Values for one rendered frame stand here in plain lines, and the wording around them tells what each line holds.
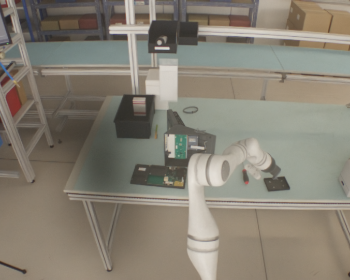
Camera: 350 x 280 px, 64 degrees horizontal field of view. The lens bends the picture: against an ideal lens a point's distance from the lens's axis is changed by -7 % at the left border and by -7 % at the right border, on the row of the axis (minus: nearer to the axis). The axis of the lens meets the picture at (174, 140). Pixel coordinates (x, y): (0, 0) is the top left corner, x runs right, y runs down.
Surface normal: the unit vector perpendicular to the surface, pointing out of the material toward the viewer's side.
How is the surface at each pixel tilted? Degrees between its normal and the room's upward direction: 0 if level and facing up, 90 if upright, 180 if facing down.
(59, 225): 0
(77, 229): 0
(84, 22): 90
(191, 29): 93
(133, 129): 90
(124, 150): 0
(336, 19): 90
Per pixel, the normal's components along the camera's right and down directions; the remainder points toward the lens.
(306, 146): 0.00, -0.78
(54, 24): -0.06, 0.62
